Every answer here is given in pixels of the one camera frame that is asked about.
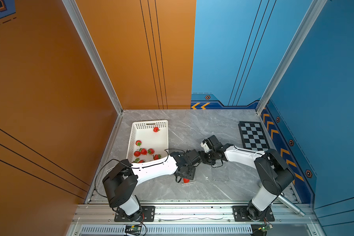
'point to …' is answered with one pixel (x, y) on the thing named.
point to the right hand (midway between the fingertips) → (198, 160)
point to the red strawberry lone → (156, 129)
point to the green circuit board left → (133, 229)
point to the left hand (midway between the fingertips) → (190, 172)
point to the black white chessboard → (252, 135)
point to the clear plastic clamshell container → (220, 174)
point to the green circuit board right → (260, 229)
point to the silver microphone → (290, 204)
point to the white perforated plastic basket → (148, 141)
